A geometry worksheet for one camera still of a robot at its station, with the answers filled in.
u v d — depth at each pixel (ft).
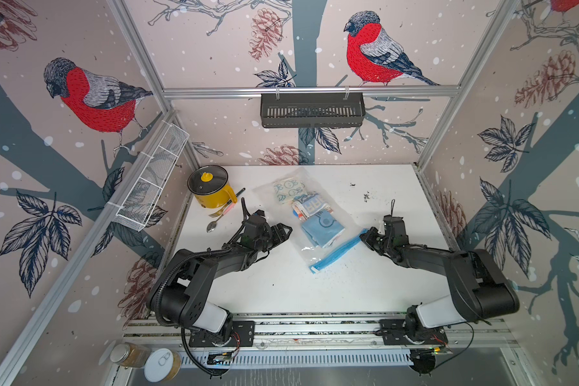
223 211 3.40
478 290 1.46
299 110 3.50
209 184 3.53
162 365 2.12
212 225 3.30
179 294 1.44
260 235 2.43
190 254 1.65
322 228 3.12
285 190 3.61
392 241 2.42
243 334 2.40
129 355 2.07
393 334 2.38
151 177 2.99
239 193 3.62
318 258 2.83
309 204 3.37
